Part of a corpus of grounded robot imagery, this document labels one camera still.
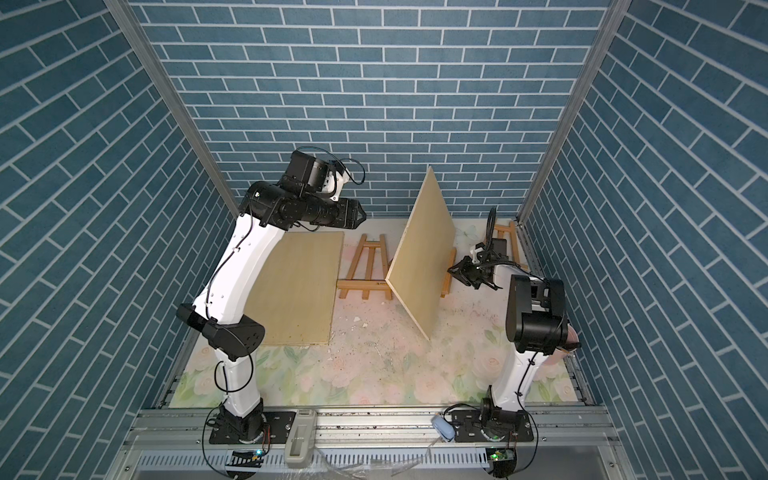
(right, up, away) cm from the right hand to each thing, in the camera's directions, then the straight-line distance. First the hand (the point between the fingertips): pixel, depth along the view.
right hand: (452, 271), depth 99 cm
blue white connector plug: (-7, -36, -27) cm, 45 cm away
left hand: (-27, +16, -27) cm, 41 cm away
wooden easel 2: (-2, -2, -1) cm, 3 cm away
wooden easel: (-29, -5, -1) cm, 29 cm away
